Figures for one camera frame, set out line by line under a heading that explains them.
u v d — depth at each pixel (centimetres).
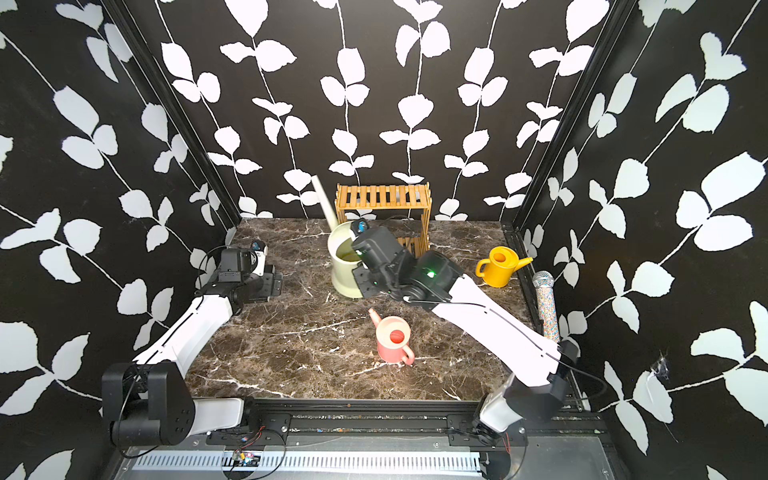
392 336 79
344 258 65
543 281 75
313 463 70
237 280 66
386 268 44
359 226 54
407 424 76
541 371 39
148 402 41
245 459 71
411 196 122
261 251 78
